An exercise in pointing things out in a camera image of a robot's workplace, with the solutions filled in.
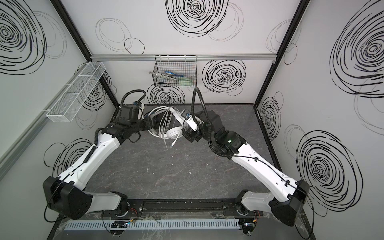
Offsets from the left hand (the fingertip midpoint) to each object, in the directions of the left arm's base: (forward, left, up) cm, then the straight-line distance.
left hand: (152, 120), depth 80 cm
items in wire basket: (+23, -11, +10) cm, 28 cm away
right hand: (-6, -20, +9) cm, 23 cm away
